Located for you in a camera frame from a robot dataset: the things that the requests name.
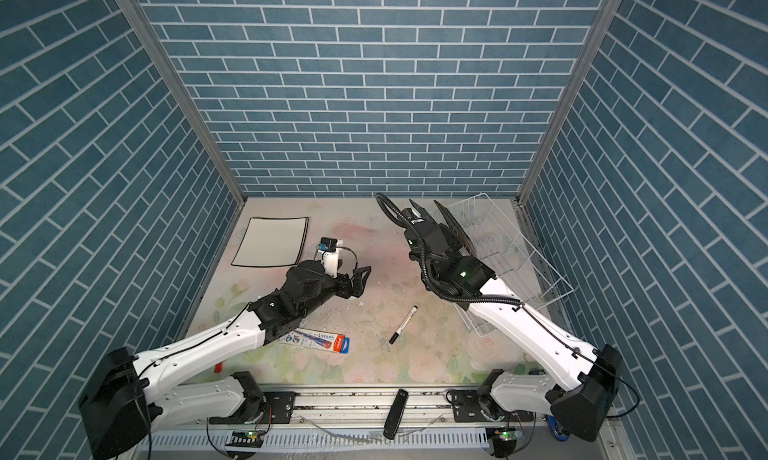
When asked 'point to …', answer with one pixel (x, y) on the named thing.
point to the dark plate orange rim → (464, 238)
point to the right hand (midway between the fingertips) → (437, 225)
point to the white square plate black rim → (272, 242)
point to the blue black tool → (556, 429)
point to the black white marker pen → (403, 325)
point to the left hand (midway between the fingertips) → (359, 266)
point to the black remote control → (395, 415)
